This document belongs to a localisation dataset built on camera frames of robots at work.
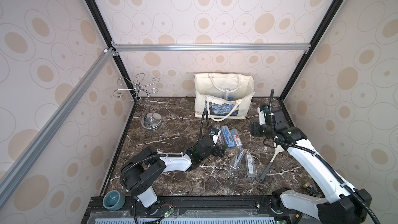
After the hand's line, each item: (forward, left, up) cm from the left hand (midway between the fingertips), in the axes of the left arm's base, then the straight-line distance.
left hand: (226, 142), depth 84 cm
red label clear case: (+9, -9, -10) cm, 15 cm away
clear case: (+31, -4, +5) cm, 31 cm away
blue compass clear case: (+9, -3, -10) cm, 14 cm away
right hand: (+5, -17, +10) cm, 20 cm away
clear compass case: (-9, -14, -9) cm, 19 cm away
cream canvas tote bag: (+22, +9, +14) cm, 27 cm away
